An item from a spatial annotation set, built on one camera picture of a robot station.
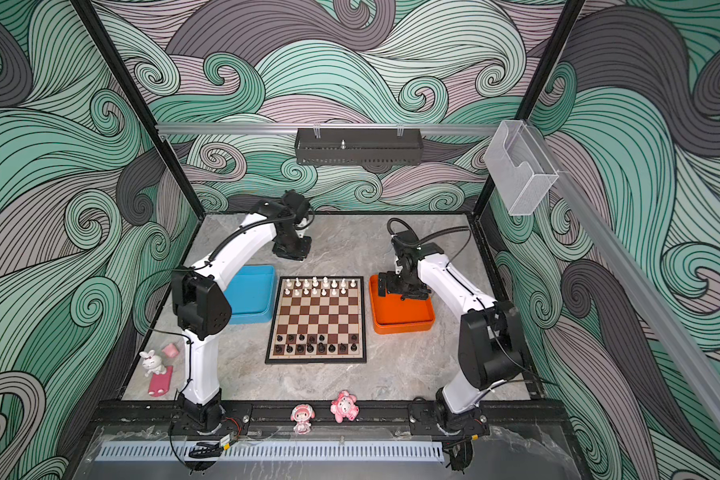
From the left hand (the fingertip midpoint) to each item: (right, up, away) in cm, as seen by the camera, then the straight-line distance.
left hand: (305, 255), depth 89 cm
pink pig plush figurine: (+13, -36, -17) cm, 42 cm away
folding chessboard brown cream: (+4, -20, +1) cm, 21 cm away
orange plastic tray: (+27, -18, +1) cm, 33 cm away
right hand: (+28, -11, -2) cm, 30 cm away
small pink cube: (-37, -27, -6) cm, 46 cm away
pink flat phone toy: (-38, -34, -10) cm, 52 cm away
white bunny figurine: (-37, -27, -13) cm, 48 cm away
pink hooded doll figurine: (+2, -38, -18) cm, 42 cm away
